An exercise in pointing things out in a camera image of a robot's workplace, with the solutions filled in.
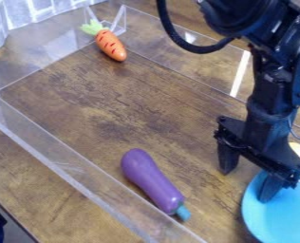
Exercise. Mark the purple toy eggplant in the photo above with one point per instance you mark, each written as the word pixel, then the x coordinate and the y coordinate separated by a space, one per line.
pixel 142 171

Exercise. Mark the blue round plastic tray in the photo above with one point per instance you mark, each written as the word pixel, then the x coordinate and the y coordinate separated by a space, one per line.
pixel 272 221

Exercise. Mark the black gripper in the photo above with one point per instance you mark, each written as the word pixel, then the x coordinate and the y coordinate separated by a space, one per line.
pixel 277 160

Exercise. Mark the clear acrylic enclosure wall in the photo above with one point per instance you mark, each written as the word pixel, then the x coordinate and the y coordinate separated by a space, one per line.
pixel 77 109

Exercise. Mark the white patterned curtain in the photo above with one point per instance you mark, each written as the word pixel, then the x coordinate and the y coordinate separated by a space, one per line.
pixel 19 13

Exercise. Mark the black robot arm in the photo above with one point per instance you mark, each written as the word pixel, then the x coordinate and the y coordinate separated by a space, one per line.
pixel 268 23

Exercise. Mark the orange toy carrot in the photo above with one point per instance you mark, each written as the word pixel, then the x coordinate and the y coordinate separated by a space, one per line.
pixel 106 40

